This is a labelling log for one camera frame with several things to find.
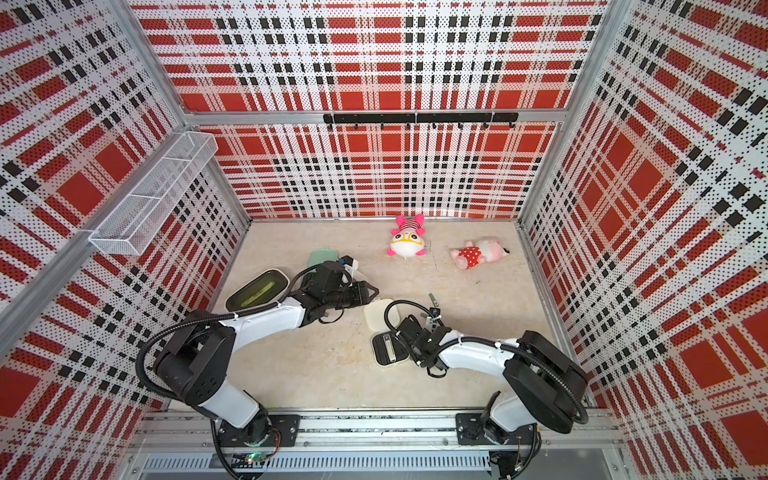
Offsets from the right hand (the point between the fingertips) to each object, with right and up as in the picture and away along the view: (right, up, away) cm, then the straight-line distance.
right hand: (430, 347), depth 88 cm
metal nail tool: (+2, +12, +11) cm, 16 cm away
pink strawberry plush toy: (+22, +29, +17) cm, 40 cm away
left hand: (-16, +17, +1) cm, 23 cm away
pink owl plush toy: (-7, +32, +17) cm, 37 cm away
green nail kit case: (-40, +27, +22) cm, 53 cm away
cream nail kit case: (-13, 0, -1) cm, 13 cm away
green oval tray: (-53, +16, +7) cm, 56 cm away
